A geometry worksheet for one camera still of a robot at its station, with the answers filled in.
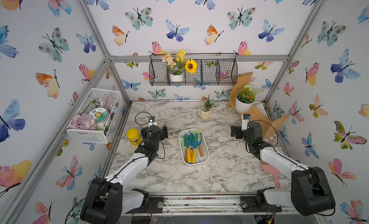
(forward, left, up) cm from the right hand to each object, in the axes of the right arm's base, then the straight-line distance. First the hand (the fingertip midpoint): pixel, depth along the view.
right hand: (241, 124), depth 88 cm
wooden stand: (+15, -16, -8) cm, 23 cm away
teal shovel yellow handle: (-8, +27, -12) cm, 31 cm away
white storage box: (-15, +20, -14) cm, 29 cm away
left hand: (-5, +50, +2) cm, 50 cm away
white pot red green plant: (+16, -3, +7) cm, 18 cm away
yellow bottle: (-9, +65, -5) cm, 66 cm away
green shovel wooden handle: (-1, +25, -10) cm, 27 cm away
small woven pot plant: (+19, +21, -8) cm, 29 cm away
